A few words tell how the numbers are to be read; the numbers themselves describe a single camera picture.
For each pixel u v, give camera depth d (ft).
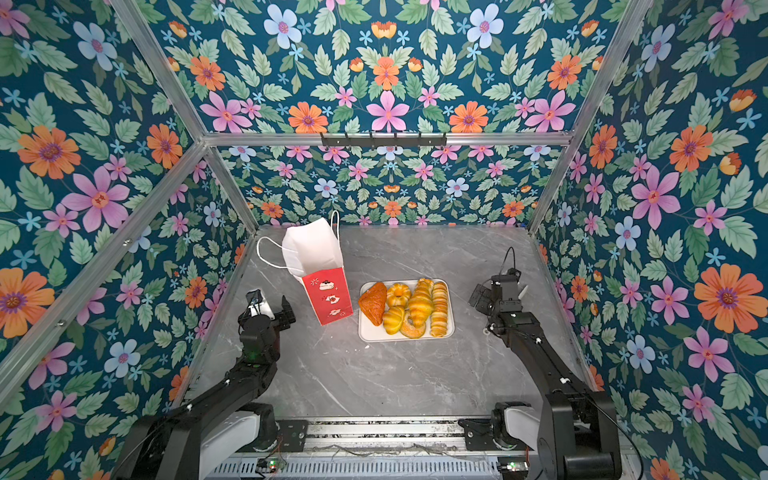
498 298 2.18
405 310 2.99
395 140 3.00
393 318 2.91
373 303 3.05
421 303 2.91
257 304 2.33
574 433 1.32
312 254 3.08
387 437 2.46
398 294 3.15
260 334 2.11
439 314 3.05
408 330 2.90
